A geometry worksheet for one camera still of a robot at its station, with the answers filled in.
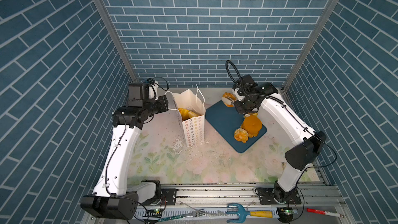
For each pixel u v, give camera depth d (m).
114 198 0.36
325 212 0.69
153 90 0.56
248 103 0.65
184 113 0.91
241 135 0.88
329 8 0.79
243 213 0.68
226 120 0.95
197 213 0.69
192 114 0.85
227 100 0.88
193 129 0.78
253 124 0.91
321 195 0.76
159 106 0.61
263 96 0.52
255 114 0.95
